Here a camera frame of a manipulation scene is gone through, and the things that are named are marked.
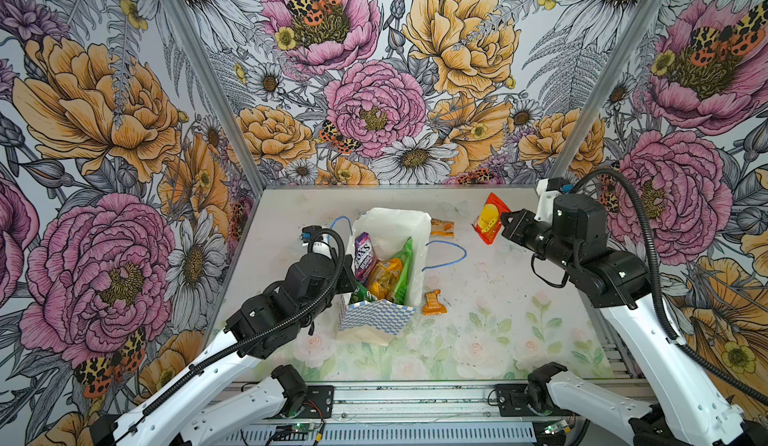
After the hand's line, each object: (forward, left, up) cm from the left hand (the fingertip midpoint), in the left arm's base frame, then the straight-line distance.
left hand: (351, 268), depth 68 cm
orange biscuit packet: (+31, -28, -26) cm, 49 cm away
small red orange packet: (+8, -31, +6) cm, 33 cm away
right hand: (+5, -32, +9) cm, 34 cm away
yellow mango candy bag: (+6, -7, -14) cm, 17 cm away
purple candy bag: (+12, -2, -16) cm, 21 cm away
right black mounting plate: (-22, -38, -25) cm, 51 cm away
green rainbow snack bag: (-1, -2, -10) cm, 10 cm away
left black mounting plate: (-22, +9, -26) cm, 35 cm away
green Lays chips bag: (+11, -13, -13) cm, 21 cm away
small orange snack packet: (+2, -21, -25) cm, 33 cm away
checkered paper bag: (+18, -8, -21) cm, 29 cm away
